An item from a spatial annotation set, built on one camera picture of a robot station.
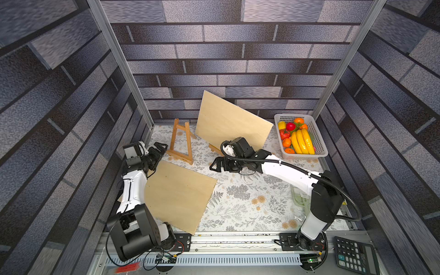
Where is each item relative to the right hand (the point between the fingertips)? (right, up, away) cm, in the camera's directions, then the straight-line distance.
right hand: (215, 167), depth 80 cm
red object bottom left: (-35, -39, -12) cm, 54 cm away
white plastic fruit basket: (+61, +7, +17) cm, 64 cm away
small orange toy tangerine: (+43, +12, +23) cm, 50 cm away
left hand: (-26, +9, +3) cm, 27 cm away
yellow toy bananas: (+51, +12, +19) cm, 56 cm away
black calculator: (+59, -35, -11) cm, 70 cm away
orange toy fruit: (+55, +27, +30) cm, 68 cm away
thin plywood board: (+1, +24, +15) cm, 29 cm away
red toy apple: (+47, +22, +26) cm, 58 cm away
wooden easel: (-23, +5, +18) cm, 29 cm away
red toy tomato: (+43, +17, +26) cm, 53 cm away
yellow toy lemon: (+43, +23, +30) cm, 57 cm away
